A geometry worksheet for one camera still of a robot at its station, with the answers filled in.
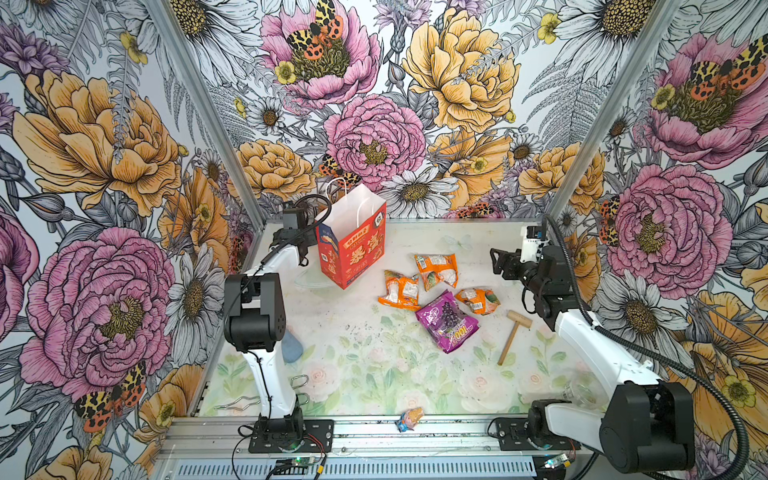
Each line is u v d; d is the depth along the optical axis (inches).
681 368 16.6
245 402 31.1
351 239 33.5
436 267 40.2
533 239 28.2
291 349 34.1
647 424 15.9
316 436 28.9
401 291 38.3
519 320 36.6
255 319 21.0
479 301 35.4
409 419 29.3
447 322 34.0
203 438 29.8
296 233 31.3
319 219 31.3
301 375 33.2
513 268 29.6
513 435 29.2
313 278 41.2
